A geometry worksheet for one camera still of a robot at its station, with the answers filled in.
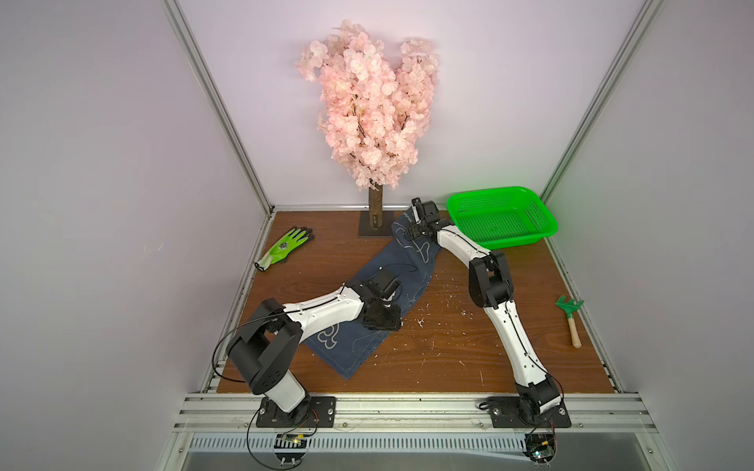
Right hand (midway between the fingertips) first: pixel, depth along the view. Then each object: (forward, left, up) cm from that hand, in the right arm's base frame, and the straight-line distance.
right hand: (424, 218), depth 113 cm
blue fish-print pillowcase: (-19, +4, -2) cm, 19 cm away
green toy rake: (-35, -46, -5) cm, 58 cm away
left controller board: (-74, +37, -7) cm, 83 cm away
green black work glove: (-14, +53, -1) cm, 55 cm away
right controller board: (-72, -25, -5) cm, 76 cm away
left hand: (-44, +9, 0) cm, 45 cm away
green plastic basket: (+4, -32, -5) cm, 33 cm away
